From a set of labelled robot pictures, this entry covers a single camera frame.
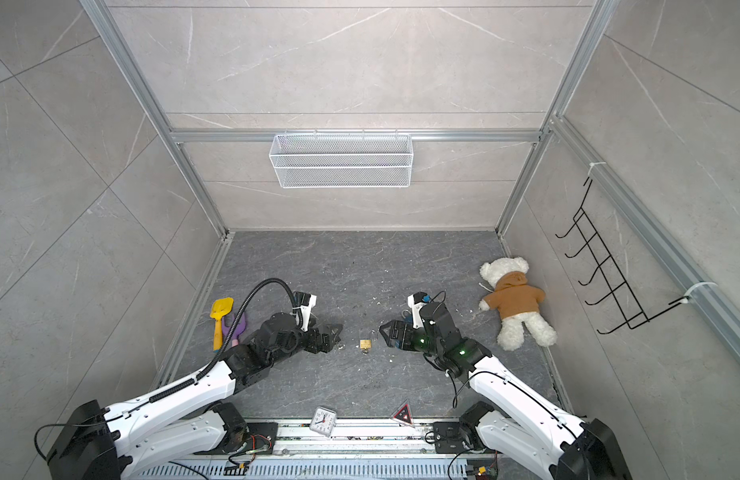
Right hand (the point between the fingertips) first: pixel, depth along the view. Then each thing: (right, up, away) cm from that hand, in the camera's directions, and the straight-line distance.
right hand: (391, 328), depth 80 cm
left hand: (-17, +3, -1) cm, 17 cm away
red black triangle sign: (+3, -22, -3) cm, 22 cm away
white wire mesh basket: (-16, +53, +21) cm, 59 cm away
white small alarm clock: (-18, -22, -5) cm, 29 cm away
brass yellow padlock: (-8, -7, +10) cm, 15 cm away
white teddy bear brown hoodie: (+40, +5, +11) cm, 42 cm away
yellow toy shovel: (-55, +2, +15) cm, 57 cm away
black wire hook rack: (+49, +12, -16) cm, 53 cm away
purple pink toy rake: (-47, -3, +12) cm, 49 cm away
